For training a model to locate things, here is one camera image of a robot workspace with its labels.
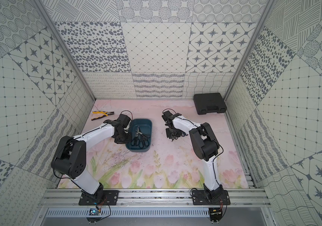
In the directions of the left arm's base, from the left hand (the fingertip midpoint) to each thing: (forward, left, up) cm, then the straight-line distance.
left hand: (129, 139), depth 92 cm
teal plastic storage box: (+14, -9, -4) cm, 17 cm away
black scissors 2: (+2, -9, -3) cm, 10 cm away
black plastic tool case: (+37, -60, -3) cm, 71 cm away
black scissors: (+1, -4, -4) cm, 6 cm away
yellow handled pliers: (+24, +23, -3) cm, 34 cm away
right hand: (+5, -31, -4) cm, 32 cm away
